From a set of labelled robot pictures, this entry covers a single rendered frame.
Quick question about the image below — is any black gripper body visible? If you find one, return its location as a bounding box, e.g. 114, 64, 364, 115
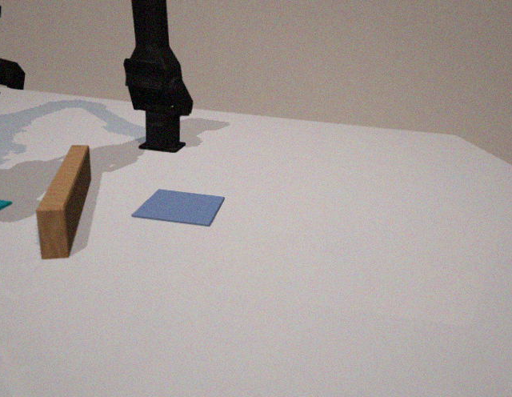
0, 58, 25, 90

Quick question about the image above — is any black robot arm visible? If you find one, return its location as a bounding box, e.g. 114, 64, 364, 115
123, 0, 194, 153

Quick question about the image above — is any brown wooden block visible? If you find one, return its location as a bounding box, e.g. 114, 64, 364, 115
36, 145, 91, 259

